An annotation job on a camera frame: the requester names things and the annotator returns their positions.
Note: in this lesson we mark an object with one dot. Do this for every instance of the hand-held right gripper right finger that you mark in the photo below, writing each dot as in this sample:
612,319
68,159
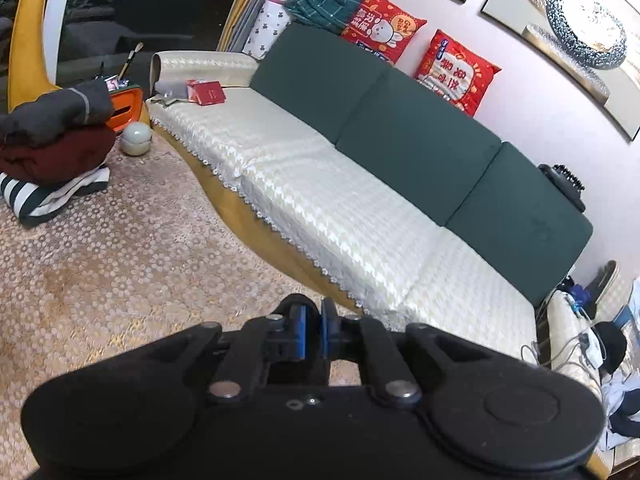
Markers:
327,332

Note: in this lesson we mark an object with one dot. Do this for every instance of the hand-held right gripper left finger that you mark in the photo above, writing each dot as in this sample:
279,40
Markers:
300,332

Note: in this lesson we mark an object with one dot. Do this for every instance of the grey and navy clothes pile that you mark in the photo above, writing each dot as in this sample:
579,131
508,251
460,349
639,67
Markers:
620,410

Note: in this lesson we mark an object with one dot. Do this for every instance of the light blue clothes pile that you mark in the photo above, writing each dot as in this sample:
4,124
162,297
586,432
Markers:
635,305

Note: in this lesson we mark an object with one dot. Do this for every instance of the sofa with cream cover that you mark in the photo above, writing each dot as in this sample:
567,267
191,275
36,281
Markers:
325,185

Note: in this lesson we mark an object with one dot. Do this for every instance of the green sofa back cushion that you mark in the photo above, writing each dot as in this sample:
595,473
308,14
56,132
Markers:
520,225
415,145
315,80

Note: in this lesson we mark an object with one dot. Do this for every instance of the armchair with cream cover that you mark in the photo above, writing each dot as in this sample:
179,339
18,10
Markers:
565,320

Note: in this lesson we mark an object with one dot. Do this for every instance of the small blue object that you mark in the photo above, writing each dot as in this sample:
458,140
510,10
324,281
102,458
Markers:
577,295

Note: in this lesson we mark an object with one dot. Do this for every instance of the cream round jar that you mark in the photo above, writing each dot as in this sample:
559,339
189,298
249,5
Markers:
136,139

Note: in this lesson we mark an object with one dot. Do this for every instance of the white power adapter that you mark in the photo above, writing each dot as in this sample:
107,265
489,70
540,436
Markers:
592,352

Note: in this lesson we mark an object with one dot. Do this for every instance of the grey pouch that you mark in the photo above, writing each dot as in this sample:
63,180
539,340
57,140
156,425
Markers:
170,92

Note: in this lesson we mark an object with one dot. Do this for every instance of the black massager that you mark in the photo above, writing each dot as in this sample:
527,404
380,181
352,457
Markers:
565,187

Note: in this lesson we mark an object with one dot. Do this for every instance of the black garment on armchair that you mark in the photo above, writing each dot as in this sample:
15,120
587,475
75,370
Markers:
610,345

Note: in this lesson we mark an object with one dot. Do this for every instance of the orange container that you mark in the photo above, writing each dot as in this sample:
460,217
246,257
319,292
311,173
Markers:
125,105

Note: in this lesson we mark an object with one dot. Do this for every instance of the green white striped garment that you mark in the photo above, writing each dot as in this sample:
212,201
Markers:
45,200

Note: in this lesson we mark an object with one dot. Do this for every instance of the red lettered pillow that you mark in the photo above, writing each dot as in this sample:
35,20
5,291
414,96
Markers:
457,72

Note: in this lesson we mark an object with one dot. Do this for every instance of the maroon garment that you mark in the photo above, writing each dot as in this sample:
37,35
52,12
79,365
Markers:
55,157

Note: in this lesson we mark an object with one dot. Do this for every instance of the white patterned pillow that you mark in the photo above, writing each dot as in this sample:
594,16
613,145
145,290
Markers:
262,30

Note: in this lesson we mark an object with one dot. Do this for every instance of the red rabbit print pillow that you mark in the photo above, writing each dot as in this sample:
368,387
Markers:
382,27

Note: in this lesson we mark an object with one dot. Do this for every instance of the yellow curtain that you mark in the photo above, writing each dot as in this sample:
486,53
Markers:
30,35
231,30

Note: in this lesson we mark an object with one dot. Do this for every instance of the dark grey garment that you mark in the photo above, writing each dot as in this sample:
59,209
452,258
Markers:
60,110

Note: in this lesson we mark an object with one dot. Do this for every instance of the green plaid blanket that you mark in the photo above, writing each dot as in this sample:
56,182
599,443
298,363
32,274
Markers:
325,2

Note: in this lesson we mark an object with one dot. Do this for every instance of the glass balcony door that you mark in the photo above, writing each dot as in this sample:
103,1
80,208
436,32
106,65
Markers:
150,10

